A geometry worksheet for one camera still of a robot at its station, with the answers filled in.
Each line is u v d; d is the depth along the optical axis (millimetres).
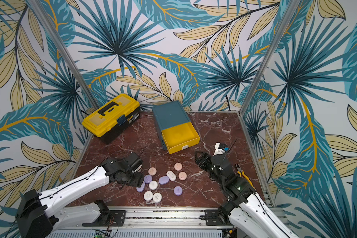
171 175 858
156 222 733
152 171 876
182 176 858
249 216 470
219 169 505
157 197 782
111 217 725
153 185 827
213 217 735
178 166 897
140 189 803
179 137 858
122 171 561
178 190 815
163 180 841
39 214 378
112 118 925
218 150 650
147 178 835
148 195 791
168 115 887
